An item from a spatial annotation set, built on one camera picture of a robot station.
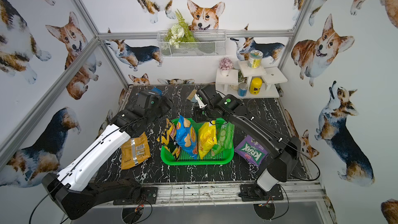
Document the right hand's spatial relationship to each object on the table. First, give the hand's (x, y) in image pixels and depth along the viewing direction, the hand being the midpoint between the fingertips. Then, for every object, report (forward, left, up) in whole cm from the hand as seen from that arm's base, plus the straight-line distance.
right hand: (197, 112), depth 73 cm
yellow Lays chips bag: (-8, -4, -11) cm, 15 cm away
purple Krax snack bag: (-9, -28, -24) cm, 39 cm away
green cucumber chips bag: (-8, -13, -10) cm, 18 cm away
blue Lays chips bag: (-9, +5, -7) cm, 12 cm away
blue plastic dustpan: (+37, +35, -25) cm, 57 cm away
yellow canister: (+34, -37, -17) cm, 54 cm away
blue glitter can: (+32, -28, -20) cm, 48 cm away
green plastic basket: (-13, +9, -26) cm, 30 cm away
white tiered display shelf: (+41, -32, -20) cm, 56 cm away
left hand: (+5, +14, +2) cm, 15 cm away
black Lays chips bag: (-9, +14, -9) cm, 19 cm away
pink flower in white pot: (+37, -16, -2) cm, 40 cm away
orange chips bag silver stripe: (-10, +36, -23) cm, 44 cm away
